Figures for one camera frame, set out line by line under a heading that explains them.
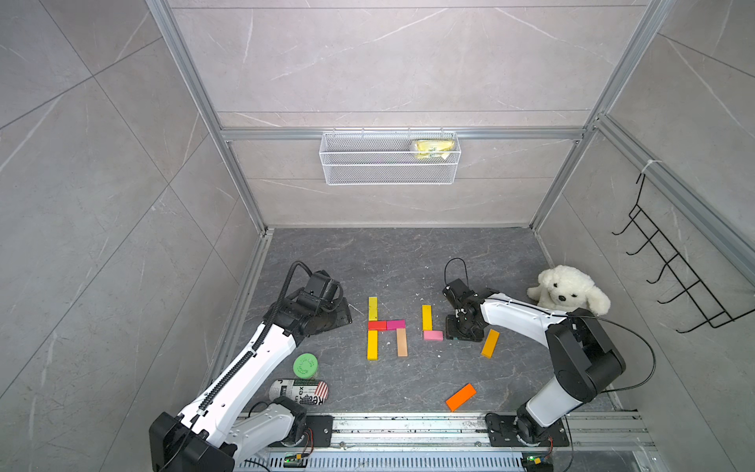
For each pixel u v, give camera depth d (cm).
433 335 90
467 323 76
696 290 62
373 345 88
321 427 73
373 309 95
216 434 39
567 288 80
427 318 93
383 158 101
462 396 78
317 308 56
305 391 76
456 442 73
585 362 45
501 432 73
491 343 88
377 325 92
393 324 93
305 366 80
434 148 84
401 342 88
